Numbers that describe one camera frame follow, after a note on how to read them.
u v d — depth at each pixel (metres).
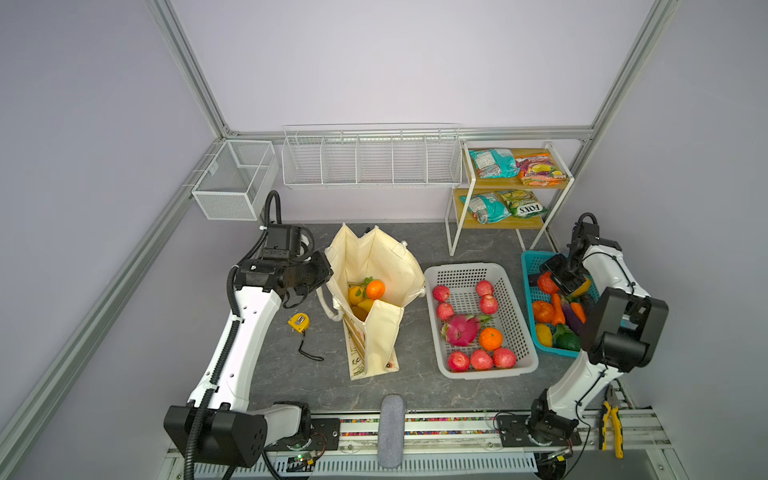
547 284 0.89
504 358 0.80
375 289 0.91
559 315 0.91
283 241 0.55
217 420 0.37
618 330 0.50
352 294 0.93
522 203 1.01
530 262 1.00
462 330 0.83
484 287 0.96
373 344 0.80
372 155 0.98
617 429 0.74
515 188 1.06
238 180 1.02
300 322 0.91
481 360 0.80
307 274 0.62
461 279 0.97
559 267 0.82
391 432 0.72
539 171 0.84
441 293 0.95
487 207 0.99
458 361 0.81
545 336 0.85
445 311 0.90
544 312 0.89
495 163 0.85
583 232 0.75
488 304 0.91
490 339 0.84
